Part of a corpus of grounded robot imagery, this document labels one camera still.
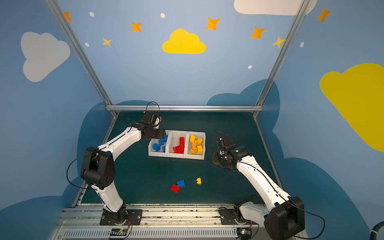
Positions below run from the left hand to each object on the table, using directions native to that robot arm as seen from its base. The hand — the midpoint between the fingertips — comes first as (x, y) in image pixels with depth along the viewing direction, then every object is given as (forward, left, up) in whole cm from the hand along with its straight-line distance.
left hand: (160, 132), depth 94 cm
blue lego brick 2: (0, +1, -10) cm, 10 cm away
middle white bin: (-1, -9, -12) cm, 15 cm away
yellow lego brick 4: (-6, -26, -10) cm, 28 cm away
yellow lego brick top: (+1, -21, -7) cm, 22 cm away
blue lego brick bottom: (-1, -2, -6) cm, 6 cm away
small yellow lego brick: (-26, -25, -12) cm, 38 cm away
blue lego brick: (-5, +4, -10) cm, 12 cm away
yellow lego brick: (0, -25, -9) cm, 27 cm away
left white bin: (-9, +6, -10) cm, 15 cm away
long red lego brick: (-6, -12, -11) cm, 17 cm away
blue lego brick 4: (-27, -14, -13) cm, 33 cm away
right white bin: (-11, -24, -9) cm, 28 cm away
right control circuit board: (-51, -47, -16) cm, 71 cm away
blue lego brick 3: (-6, -1, -10) cm, 12 cm away
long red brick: (+1, -13, -12) cm, 17 cm away
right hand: (-20, -35, +1) cm, 40 cm away
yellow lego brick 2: (-1, -22, -11) cm, 24 cm away
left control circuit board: (-51, +16, -16) cm, 56 cm away
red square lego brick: (-6, -10, -10) cm, 16 cm away
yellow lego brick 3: (-7, -21, -9) cm, 24 cm away
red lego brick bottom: (-31, -11, -12) cm, 35 cm away
